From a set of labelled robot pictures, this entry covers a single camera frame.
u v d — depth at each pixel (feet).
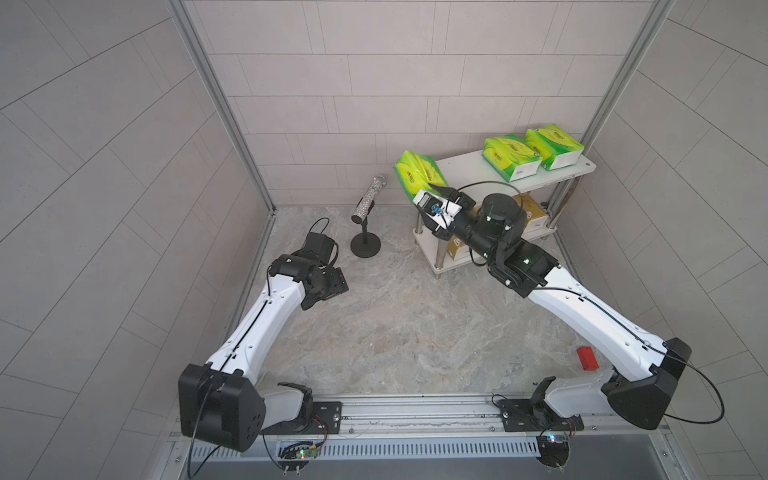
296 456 2.15
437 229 1.83
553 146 2.59
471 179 2.65
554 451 2.23
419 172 2.04
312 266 1.77
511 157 2.47
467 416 2.38
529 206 3.25
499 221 1.49
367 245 3.43
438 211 1.65
